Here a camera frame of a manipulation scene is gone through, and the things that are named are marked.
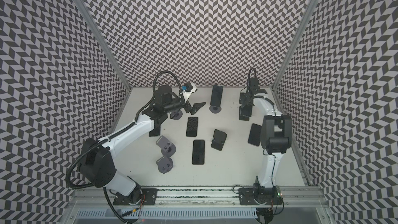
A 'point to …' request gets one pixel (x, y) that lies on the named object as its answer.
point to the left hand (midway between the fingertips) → (201, 96)
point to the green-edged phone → (216, 96)
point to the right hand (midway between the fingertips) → (247, 102)
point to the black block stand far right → (242, 117)
